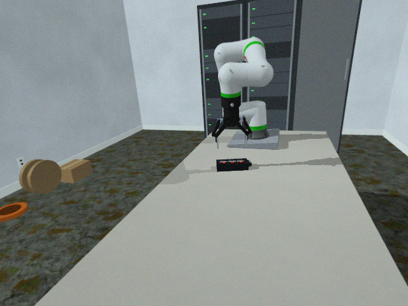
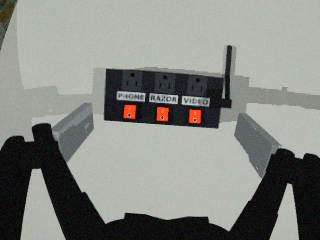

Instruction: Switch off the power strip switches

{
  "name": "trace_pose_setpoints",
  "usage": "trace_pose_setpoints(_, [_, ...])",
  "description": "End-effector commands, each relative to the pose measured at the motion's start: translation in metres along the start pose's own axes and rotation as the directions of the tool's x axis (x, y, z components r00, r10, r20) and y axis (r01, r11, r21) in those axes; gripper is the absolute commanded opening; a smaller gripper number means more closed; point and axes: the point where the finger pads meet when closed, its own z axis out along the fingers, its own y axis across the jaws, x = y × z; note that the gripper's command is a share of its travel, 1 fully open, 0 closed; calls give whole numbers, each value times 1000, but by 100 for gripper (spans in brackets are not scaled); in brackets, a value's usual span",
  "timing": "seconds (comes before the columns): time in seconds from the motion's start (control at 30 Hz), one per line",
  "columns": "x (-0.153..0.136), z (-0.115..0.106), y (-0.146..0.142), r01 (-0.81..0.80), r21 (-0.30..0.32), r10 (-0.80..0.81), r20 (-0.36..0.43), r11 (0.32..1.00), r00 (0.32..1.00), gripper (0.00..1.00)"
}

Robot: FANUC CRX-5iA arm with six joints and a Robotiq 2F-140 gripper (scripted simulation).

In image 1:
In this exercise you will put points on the black power strip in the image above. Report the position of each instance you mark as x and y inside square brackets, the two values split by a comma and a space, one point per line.
[233, 164]

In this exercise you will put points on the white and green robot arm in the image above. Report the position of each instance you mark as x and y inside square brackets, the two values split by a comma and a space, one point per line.
[234, 74]

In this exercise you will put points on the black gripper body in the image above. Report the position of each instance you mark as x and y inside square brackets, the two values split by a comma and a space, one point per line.
[231, 115]

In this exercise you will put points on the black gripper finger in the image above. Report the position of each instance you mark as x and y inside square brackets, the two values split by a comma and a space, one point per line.
[216, 134]
[243, 129]

